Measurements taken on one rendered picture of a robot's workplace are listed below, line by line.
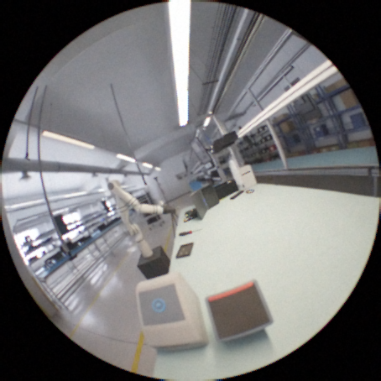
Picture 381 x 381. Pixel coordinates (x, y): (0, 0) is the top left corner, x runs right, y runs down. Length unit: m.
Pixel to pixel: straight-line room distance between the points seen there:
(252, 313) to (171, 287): 0.18
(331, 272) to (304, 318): 0.14
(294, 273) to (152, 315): 0.37
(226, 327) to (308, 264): 0.28
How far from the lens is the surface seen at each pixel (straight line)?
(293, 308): 0.36
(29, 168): 3.81
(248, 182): 1.34
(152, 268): 1.21
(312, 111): 2.06
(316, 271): 0.42
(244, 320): 0.27
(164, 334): 0.33
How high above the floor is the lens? 1.34
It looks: 5 degrees down
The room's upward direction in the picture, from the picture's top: 25 degrees counter-clockwise
